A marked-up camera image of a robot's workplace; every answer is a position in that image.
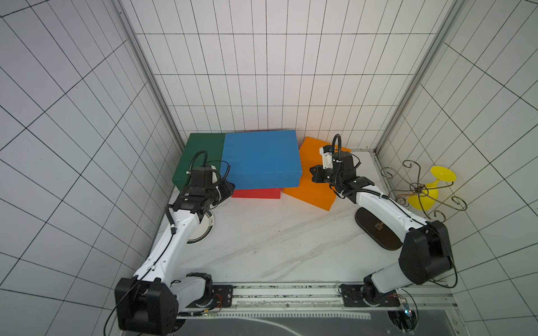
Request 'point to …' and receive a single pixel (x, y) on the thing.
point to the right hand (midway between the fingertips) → (312, 164)
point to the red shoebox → (260, 193)
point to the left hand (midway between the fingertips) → (233, 189)
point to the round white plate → (204, 229)
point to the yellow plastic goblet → (426, 200)
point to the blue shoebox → (263, 159)
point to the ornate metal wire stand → (417, 187)
